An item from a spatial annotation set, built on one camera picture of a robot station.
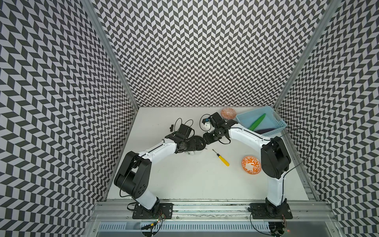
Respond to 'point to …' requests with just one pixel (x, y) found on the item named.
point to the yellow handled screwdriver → (224, 161)
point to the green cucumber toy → (257, 122)
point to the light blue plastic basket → (272, 120)
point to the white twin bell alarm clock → (200, 144)
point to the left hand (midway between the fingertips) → (190, 146)
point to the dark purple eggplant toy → (261, 131)
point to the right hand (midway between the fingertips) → (206, 141)
